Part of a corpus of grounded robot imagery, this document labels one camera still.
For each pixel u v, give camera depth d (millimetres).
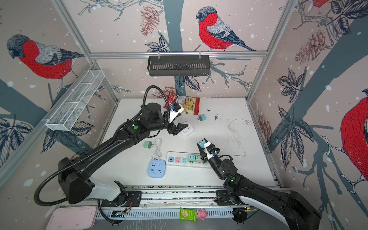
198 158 812
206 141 728
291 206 433
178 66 1065
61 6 715
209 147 612
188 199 745
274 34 835
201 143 726
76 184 391
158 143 951
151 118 561
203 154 674
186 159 854
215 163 653
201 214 671
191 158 814
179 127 623
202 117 1070
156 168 819
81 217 674
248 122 1037
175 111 602
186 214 683
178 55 885
